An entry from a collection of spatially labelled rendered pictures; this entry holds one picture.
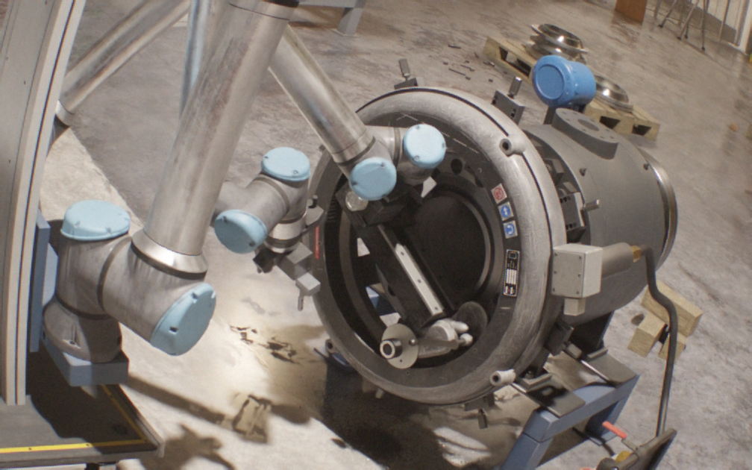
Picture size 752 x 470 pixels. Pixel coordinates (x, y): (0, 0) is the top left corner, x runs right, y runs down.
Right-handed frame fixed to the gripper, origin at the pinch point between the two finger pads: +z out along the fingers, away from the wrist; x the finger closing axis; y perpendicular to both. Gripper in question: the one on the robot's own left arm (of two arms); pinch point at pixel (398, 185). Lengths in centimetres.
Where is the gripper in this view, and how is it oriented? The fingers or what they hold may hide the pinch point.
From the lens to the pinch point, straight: 275.0
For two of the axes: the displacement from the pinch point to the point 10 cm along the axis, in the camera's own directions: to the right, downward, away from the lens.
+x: -7.1, -7.0, 0.5
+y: 6.9, -6.7, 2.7
